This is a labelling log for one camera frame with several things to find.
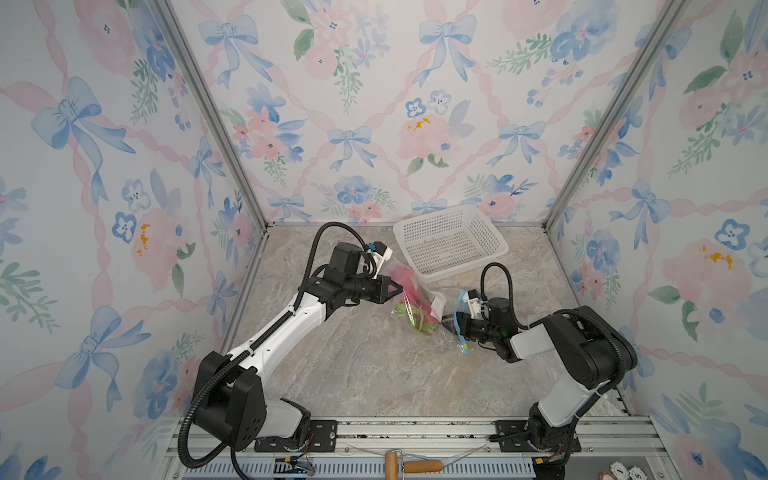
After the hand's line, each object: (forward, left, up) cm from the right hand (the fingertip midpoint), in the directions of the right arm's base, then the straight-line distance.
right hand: (444, 323), depth 92 cm
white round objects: (-36, -37, -3) cm, 52 cm away
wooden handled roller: (-36, +15, 0) cm, 39 cm away
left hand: (0, +13, +20) cm, 24 cm away
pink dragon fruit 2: (-6, +9, +13) cm, 17 cm away
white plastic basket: (+33, -3, -1) cm, 33 cm away
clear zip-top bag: (0, +2, +10) cm, 11 cm away
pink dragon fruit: (0, +11, +17) cm, 20 cm away
